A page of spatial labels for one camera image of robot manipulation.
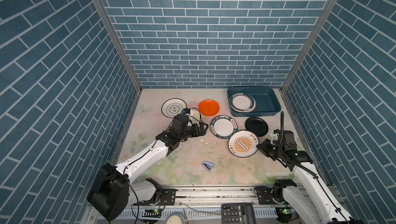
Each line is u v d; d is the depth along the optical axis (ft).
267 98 3.77
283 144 2.04
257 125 3.25
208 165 2.71
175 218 2.15
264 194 2.43
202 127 2.38
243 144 2.84
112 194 1.30
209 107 3.57
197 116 3.40
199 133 2.38
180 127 2.01
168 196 2.41
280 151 1.99
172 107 3.56
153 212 2.37
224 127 3.25
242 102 3.68
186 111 2.42
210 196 2.47
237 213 2.23
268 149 2.35
